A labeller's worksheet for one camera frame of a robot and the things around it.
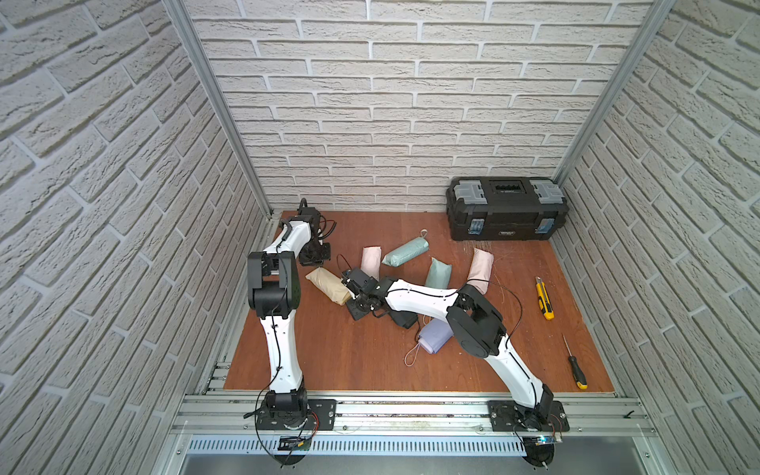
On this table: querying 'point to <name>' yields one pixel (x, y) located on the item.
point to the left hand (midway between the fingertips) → (325, 257)
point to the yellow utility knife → (544, 302)
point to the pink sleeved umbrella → (480, 270)
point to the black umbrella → (404, 319)
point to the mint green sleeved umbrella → (408, 250)
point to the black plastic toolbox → (505, 208)
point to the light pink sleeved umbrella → (371, 260)
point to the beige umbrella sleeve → (332, 286)
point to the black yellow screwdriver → (579, 377)
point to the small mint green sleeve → (438, 275)
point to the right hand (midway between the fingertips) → (358, 305)
